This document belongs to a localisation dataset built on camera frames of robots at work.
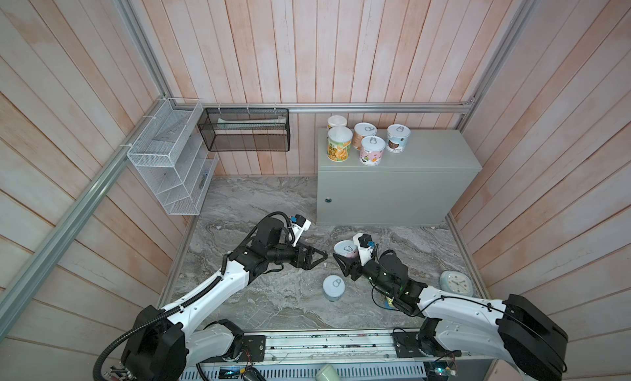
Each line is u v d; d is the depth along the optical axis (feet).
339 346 2.48
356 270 2.30
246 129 3.43
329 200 2.93
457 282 2.75
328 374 2.08
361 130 2.57
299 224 2.28
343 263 2.36
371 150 2.39
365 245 2.21
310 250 2.19
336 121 2.60
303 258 2.20
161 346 1.28
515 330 1.40
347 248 2.50
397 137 2.52
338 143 2.35
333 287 2.64
